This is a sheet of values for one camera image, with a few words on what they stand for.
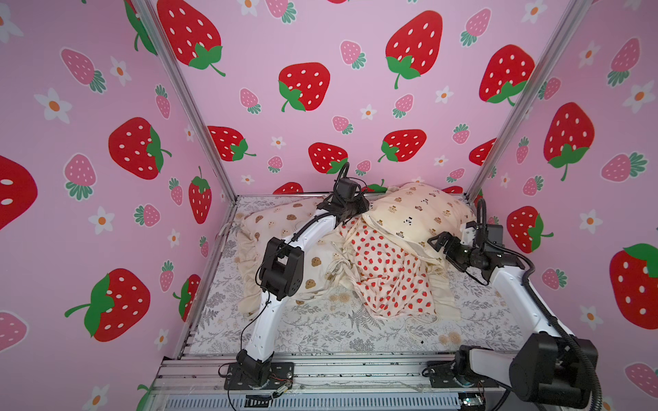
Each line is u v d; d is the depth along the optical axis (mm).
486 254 612
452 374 730
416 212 930
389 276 881
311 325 839
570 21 704
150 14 680
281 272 580
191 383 748
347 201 767
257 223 1011
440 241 755
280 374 745
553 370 400
